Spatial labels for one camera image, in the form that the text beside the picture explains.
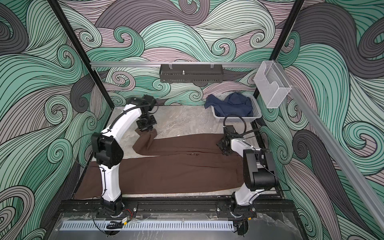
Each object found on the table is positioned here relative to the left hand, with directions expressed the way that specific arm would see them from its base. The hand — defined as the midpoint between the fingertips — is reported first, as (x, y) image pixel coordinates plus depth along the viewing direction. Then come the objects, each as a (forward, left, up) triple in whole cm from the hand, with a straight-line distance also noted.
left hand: (153, 128), depth 88 cm
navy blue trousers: (+29, -57, -5) cm, 64 cm away
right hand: (-4, -44, -13) cm, 46 cm away
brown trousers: (-16, -8, -14) cm, 22 cm away
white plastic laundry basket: (+22, -71, -6) cm, 75 cm away
